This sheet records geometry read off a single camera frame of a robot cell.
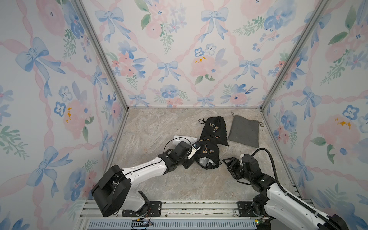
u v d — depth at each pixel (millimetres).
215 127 1005
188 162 747
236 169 728
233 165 744
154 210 743
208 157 837
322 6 688
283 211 568
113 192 409
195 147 733
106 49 864
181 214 732
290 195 513
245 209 738
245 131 1040
